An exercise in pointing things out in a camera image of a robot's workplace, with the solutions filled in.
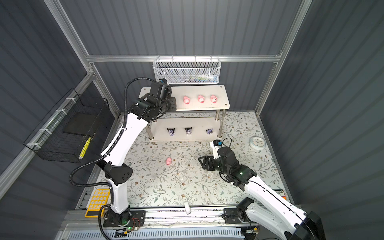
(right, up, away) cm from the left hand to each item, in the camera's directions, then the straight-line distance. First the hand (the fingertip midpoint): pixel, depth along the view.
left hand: (173, 101), depth 75 cm
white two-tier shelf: (+15, -3, +44) cm, 47 cm away
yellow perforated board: (-40, -52, +4) cm, 66 cm away
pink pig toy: (-5, -35, +17) cm, 39 cm away
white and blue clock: (+53, -24, +24) cm, 63 cm away
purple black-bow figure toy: (+21, -16, +22) cm, 34 cm away
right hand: (+16, -30, +2) cm, 35 cm away
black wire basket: (-52, -17, -3) cm, 55 cm away
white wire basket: (+5, +35, +49) cm, 60 cm away
